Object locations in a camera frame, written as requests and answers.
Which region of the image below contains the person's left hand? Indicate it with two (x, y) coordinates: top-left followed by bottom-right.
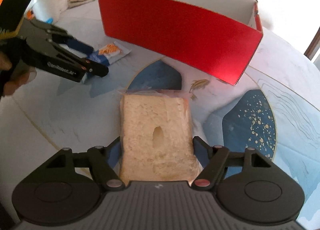
(1, 52), (37, 97)

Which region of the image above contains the blue biscuit packet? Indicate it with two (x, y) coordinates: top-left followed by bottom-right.
(81, 41), (131, 84)

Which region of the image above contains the red and white cardboard box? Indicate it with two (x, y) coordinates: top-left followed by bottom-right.
(98, 0), (263, 85)

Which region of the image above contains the blue rubber glove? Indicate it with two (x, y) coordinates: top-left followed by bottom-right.
(46, 18), (54, 24)

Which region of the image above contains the bagged slice of bread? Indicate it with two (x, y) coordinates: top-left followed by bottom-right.
(119, 90), (202, 184)

